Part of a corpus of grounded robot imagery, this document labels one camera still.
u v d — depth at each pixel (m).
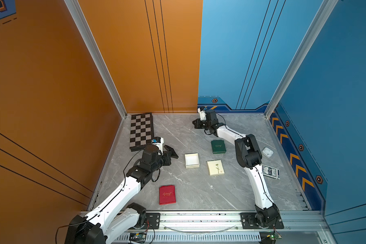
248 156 0.63
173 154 0.85
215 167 0.89
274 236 0.69
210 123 0.87
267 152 0.97
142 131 1.06
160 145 0.72
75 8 0.70
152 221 0.73
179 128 1.12
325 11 0.71
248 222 0.72
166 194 0.79
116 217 0.56
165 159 0.71
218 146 0.97
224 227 0.72
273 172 0.88
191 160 0.94
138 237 0.72
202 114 0.96
